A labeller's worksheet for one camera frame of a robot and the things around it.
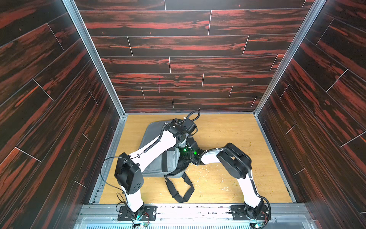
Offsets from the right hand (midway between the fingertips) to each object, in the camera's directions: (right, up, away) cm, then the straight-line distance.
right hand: (168, 149), depth 92 cm
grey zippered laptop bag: (+3, -7, -16) cm, 17 cm away
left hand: (+7, +6, -9) cm, 12 cm away
